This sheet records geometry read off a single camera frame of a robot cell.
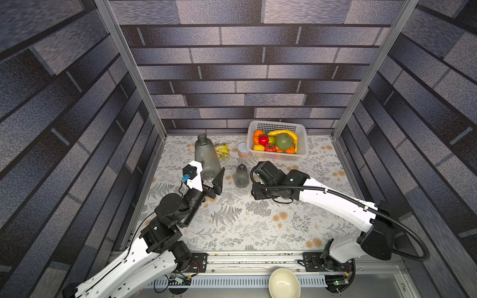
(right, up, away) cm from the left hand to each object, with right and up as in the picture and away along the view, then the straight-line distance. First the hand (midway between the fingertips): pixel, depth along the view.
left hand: (214, 166), depth 60 cm
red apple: (+22, +11, +47) cm, 53 cm away
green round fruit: (+33, +11, +41) cm, 54 cm away
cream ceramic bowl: (+25, -46, +9) cm, 53 cm away
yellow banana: (+30, +16, +49) cm, 60 cm away
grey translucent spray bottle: (+9, -8, +35) cm, 37 cm away
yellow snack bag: (-2, +5, +47) cm, 47 cm away
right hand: (+14, -13, +18) cm, 26 cm away
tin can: (+10, +5, +44) cm, 46 cm away
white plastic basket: (+46, +18, +52) cm, 72 cm away
